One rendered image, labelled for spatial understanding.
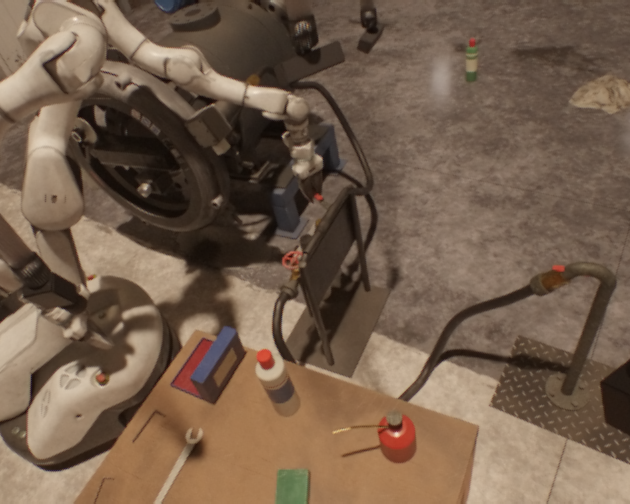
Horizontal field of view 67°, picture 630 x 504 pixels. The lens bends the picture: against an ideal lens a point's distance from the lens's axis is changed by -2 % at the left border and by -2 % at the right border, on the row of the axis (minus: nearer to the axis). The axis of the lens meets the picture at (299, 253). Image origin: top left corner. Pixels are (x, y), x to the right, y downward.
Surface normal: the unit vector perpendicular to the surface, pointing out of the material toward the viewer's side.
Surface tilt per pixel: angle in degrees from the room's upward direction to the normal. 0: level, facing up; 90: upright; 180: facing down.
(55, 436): 90
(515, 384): 0
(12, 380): 90
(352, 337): 0
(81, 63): 85
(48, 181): 91
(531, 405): 0
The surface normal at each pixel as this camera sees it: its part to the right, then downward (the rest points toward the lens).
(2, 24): 0.82, 0.27
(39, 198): 0.27, 0.61
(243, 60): 0.62, -0.21
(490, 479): -0.21, -0.68
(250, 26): 0.40, -0.40
